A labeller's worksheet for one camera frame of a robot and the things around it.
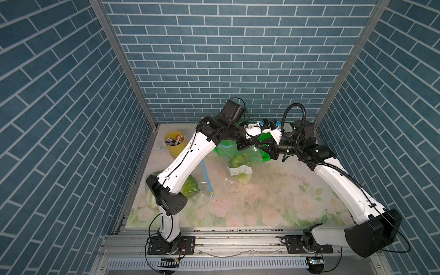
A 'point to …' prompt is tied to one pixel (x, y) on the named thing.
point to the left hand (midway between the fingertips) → (261, 139)
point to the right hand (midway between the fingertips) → (259, 145)
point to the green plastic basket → (264, 152)
